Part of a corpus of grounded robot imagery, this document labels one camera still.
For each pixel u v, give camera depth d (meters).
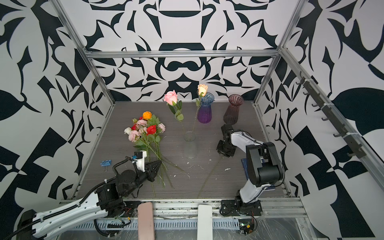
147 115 1.04
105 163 0.87
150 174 0.66
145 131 0.97
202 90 0.68
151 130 0.94
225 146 0.80
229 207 0.74
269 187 0.52
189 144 0.85
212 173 0.87
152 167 0.68
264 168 0.47
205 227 0.66
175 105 0.65
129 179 0.56
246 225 0.71
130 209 0.72
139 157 0.66
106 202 0.56
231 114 1.00
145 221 0.69
